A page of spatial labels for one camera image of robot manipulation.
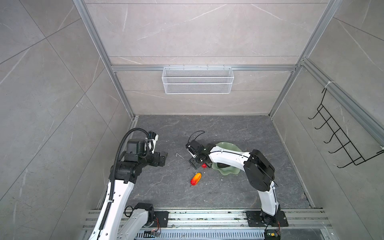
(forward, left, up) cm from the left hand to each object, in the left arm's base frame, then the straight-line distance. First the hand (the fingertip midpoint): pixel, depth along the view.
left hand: (157, 148), depth 73 cm
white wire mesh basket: (+50, -23, +6) cm, 56 cm away
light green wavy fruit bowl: (-4, -39, -22) cm, 45 cm away
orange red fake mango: (-8, -19, -21) cm, 30 cm away
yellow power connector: (-36, -55, -24) cm, 70 cm away
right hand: (+5, -20, -21) cm, 30 cm away
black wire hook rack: (-5, -86, +9) cm, 86 cm away
